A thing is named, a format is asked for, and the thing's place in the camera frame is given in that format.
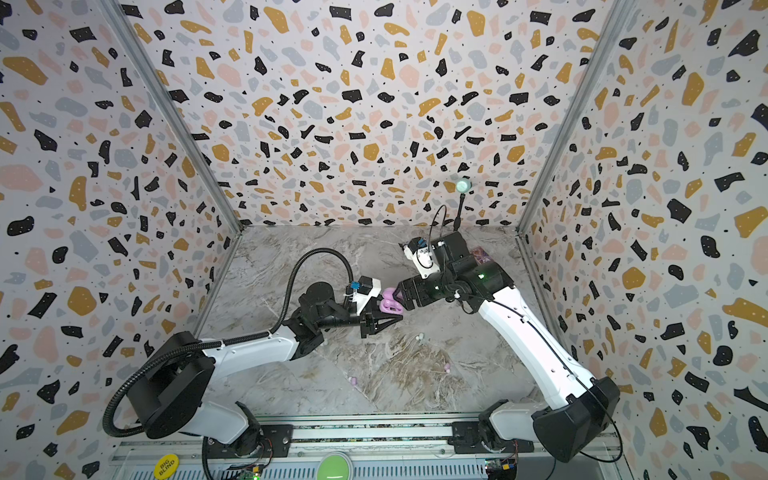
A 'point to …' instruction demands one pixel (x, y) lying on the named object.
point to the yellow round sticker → (166, 466)
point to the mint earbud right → (419, 337)
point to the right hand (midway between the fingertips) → (407, 285)
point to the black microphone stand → (463, 186)
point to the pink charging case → (389, 304)
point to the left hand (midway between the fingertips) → (403, 309)
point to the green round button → (335, 466)
